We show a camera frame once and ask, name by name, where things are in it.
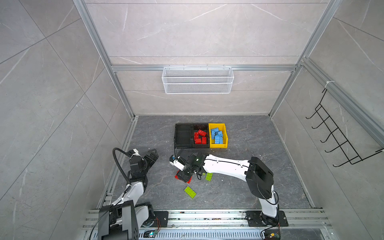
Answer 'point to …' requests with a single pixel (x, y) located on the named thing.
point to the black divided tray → (184, 135)
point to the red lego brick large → (202, 133)
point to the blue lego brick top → (214, 131)
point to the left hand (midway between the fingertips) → (151, 150)
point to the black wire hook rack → (343, 144)
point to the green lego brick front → (189, 191)
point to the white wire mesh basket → (198, 80)
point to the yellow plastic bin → (221, 127)
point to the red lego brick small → (197, 141)
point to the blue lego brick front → (217, 139)
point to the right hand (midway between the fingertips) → (181, 173)
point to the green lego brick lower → (209, 176)
